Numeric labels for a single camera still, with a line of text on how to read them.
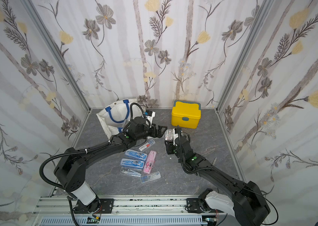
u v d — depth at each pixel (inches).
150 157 35.8
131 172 33.9
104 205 28.8
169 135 32.3
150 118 28.9
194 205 28.9
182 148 23.4
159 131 28.8
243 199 15.8
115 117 38.8
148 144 38.6
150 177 33.0
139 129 25.2
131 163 34.9
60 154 17.4
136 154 36.6
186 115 39.4
